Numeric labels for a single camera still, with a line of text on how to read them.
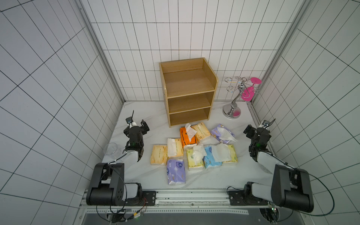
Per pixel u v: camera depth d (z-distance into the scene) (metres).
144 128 0.82
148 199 0.73
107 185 0.42
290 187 0.42
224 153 0.83
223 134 0.89
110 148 0.89
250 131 0.79
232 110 1.10
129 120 0.74
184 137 0.89
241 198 0.73
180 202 0.73
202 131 0.95
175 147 0.88
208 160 0.83
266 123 0.75
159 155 0.83
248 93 0.96
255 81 0.93
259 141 0.67
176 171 0.77
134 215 0.67
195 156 0.83
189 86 0.83
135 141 0.67
